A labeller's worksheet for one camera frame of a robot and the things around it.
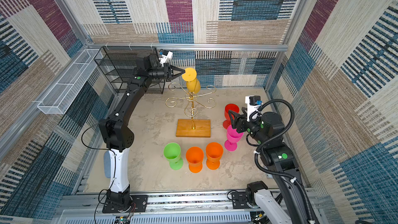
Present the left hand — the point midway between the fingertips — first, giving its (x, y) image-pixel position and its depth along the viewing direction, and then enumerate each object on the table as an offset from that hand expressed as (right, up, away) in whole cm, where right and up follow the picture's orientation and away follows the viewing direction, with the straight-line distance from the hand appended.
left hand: (184, 70), depth 76 cm
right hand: (+22, -20, -10) cm, 32 cm away
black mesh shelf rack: (-47, +11, +29) cm, 56 cm away
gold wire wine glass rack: (+3, -31, +21) cm, 38 cm away
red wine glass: (+25, -18, +13) cm, 34 cm away
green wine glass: (-7, -41, +4) cm, 42 cm away
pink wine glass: (+24, -33, +2) cm, 41 cm away
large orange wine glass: (+15, -41, +4) cm, 43 cm away
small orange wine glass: (+5, -42, +1) cm, 42 cm away
